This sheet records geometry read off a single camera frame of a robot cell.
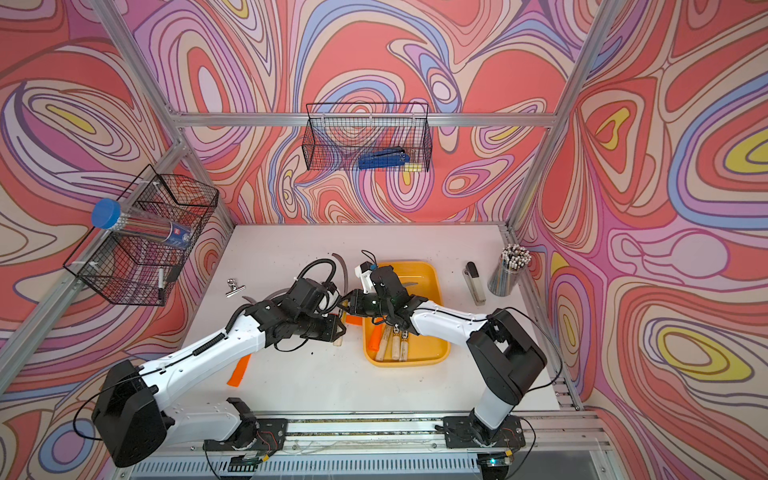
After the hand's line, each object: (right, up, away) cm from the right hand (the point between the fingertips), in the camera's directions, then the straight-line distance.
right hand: (340, 311), depth 82 cm
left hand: (+2, -5, -3) cm, 6 cm away
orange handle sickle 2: (+10, -9, +5) cm, 14 cm away
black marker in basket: (-42, +7, -10) cm, 44 cm away
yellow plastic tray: (+13, -11, +4) cm, 18 cm away
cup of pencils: (+51, +15, +4) cm, 53 cm away
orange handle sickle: (+4, -4, +9) cm, 11 cm away
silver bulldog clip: (-39, +4, +19) cm, 44 cm away
